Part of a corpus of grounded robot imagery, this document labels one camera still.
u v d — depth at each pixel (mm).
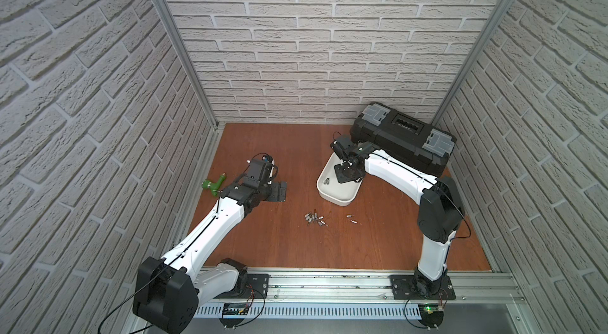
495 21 806
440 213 487
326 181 974
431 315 702
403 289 734
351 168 643
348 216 881
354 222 873
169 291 381
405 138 923
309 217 878
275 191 945
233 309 725
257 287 735
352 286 758
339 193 937
